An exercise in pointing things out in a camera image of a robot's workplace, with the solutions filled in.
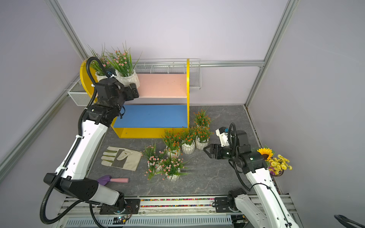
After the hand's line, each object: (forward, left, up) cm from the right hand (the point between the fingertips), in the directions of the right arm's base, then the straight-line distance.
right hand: (209, 148), depth 72 cm
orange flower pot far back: (+21, +2, -7) cm, 23 cm away
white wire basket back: (+53, +22, +15) cm, 59 cm away
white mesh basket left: (+27, +72, +13) cm, 78 cm away
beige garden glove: (+4, +54, -21) cm, 59 cm away
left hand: (+22, +41, +22) cm, 51 cm away
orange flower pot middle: (+10, +11, -14) cm, 20 cm away
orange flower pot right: (+14, +2, -8) cm, 16 cm away
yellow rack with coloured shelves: (+28, +36, -12) cm, 47 cm away
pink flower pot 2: (-5, +29, -7) cm, 30 cm away
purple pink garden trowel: (-9, +59, -20) cm, 63 cm away
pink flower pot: (-8, +20, -6) cm, 22 cm away
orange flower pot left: (+8, +20, -6) cm, 22 cm away
